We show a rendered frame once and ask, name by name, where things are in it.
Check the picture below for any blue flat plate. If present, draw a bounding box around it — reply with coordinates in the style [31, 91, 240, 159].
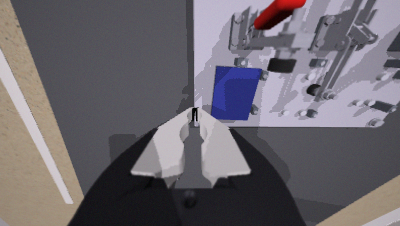
[210, 65, 262, 121]

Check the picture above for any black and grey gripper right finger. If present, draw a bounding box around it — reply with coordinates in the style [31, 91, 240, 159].
[195, 107, 307, 226]

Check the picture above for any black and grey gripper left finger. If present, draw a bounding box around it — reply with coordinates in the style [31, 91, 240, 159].
[67, 107, 195, 226]

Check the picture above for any white fixture plate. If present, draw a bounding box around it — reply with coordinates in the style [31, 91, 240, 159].
[193, 0, 400, 128]

